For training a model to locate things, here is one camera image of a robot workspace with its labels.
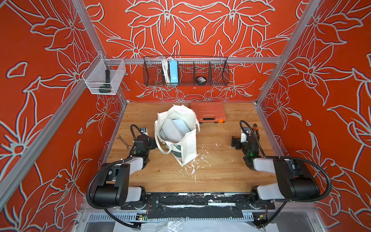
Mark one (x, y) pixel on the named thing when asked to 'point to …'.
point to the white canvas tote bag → (186, 150)
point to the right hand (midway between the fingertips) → (240, 134)
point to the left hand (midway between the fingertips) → (148, 137)
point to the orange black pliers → (255, 127)
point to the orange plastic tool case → (209, 111)
